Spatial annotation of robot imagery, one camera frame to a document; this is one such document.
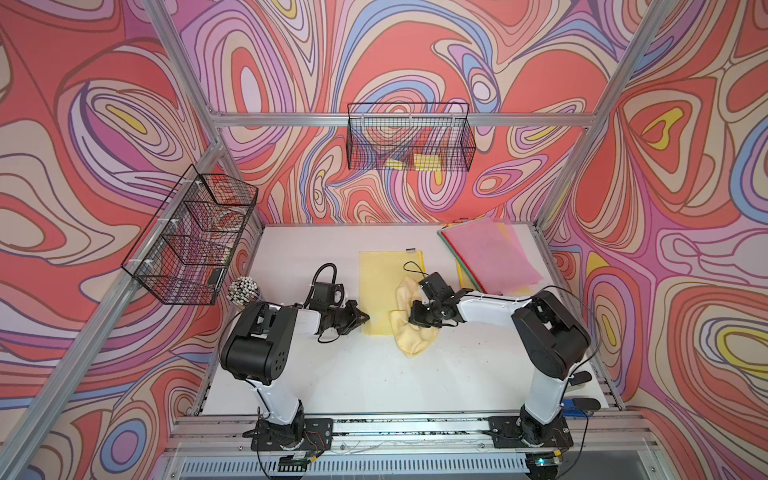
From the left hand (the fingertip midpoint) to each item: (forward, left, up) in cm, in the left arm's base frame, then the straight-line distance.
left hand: (371, 318), depth 93 cm
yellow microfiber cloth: (-8, -12, +2) cm, 14 cm away
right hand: (-2, -12, -2) cm, 13 cm away
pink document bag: (+24, -46, -1) cm, 52 cm away
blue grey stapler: (-26, -53, -2) cm, 60 cm away
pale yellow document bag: (+20, -2, -2) cm, 20 cm away
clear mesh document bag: (+31, -35, +1) cm, 47 cm away
